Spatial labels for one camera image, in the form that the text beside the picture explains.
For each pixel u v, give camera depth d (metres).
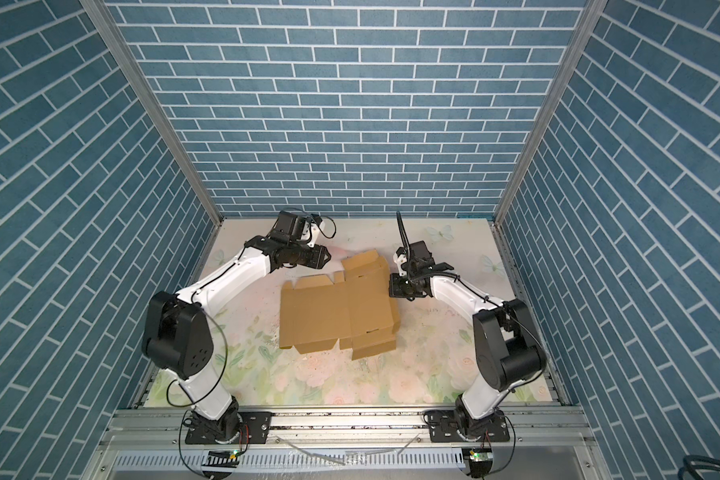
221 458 0.72
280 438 0.73
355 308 0.92
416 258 0.73
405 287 0.79
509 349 0.46
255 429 0.74
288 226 0.69
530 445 0.74
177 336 0.46
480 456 0.74
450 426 0.74
